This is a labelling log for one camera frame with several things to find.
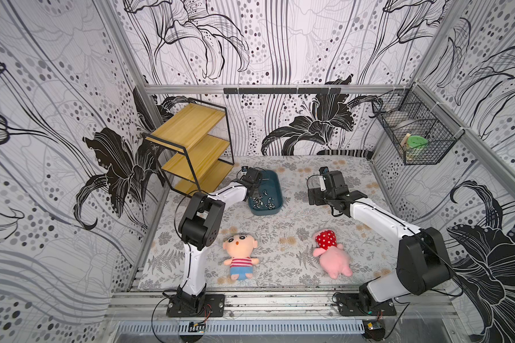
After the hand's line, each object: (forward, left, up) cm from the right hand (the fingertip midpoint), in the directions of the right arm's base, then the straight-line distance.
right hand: (320, 189), depth 91 cm
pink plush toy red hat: (-28, -1, -5) cm, 29 cm away
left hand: (+5, +32, -9) cm, 34 cm away
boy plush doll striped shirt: (-24, +33, -3) cm, 41 cm away
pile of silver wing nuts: (0, +27, -10) cm, 29 cm away
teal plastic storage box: (+12, +21, -10) cm, 26 cm away
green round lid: (+8, -33, +20) cm, 40 cm away
